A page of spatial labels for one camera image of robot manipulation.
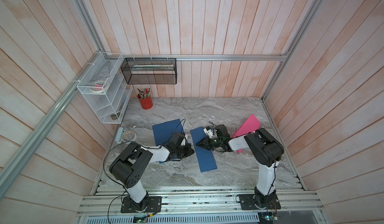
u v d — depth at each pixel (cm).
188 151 81
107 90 72
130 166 46
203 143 88
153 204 73
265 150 54
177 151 75
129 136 99
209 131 93
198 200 75
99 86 74
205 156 90
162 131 100
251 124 105
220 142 80
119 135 95
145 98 104
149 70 102
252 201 73
